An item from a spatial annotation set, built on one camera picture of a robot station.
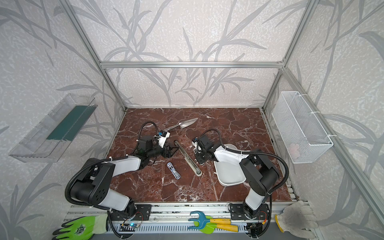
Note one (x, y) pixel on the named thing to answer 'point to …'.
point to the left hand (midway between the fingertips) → (176, 141)
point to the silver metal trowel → (182, 124)
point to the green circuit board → (133, 225)
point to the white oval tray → (229, 174)
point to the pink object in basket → (294, 150)
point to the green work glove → (79, 228)
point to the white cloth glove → (298, 219)
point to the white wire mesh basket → (303, 136)
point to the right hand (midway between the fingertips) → (199, 151)
